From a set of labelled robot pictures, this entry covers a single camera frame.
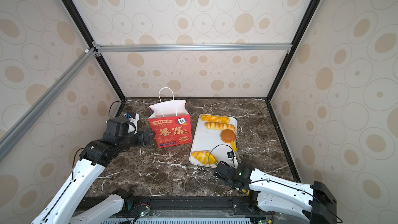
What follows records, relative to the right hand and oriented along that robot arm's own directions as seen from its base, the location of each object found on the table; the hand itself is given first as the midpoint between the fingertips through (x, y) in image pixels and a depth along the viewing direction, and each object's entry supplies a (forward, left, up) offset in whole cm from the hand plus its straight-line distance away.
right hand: (233, 177), depth 79 cm
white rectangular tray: (+23, +13, -3) cm, 27 cm away
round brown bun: (+26, +2, -2) cm, 26 cm away
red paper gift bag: (+20, +33, +19) cm, 43 cm away
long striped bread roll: (+32, +8, 0) cm, 33 cm away
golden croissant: (+10, +17, 0) cm, 20 cm away
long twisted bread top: (+38, +10, -1) cm, 40 cm away
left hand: (+11, +41, +22) cm, 48 cm away
